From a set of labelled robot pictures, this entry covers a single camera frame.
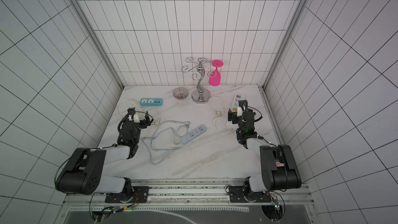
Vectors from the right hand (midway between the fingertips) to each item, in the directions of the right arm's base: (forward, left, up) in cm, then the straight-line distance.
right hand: (240, 106), depth 91 cm
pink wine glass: (+19, +15, +5) cm, 25 cm away
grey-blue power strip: (-18, +32, -11) cm, 38 cm away
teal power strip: (+8, +60, -9) cm, 61 cm away
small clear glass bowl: (+19, +41, -11) cm, 46 cm away
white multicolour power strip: (+17, -2, -11) cm, 20 cm away
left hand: (-8, +60, -2) cm, 61 cm away
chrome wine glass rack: (+18, +26, -13) cm, 34 cm away
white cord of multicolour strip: (+2, +12, -11) cm, 17 cm away
